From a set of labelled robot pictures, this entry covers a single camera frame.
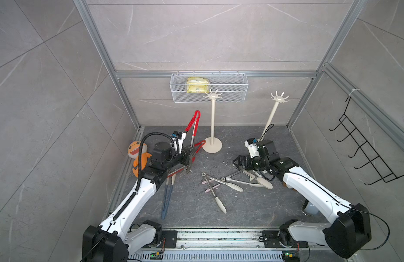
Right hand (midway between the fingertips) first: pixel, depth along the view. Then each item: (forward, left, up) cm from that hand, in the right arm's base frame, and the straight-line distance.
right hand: (241, 160), depth 81 cm
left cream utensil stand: (+22, +14, -15) cm, 30 cm away
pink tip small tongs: (-4, +19, -15) cm, 24 cm away
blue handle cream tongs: (-6, +39, -16) cm, 43 cm away
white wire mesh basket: (+47, -1, +13) cm, 49 cm away
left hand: (+2, +24, +10) cm, 26 cm away
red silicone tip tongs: (+11, +27, -15) cm, 33 cm away
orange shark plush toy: (+15, +62, -9) cm, 65 cm away
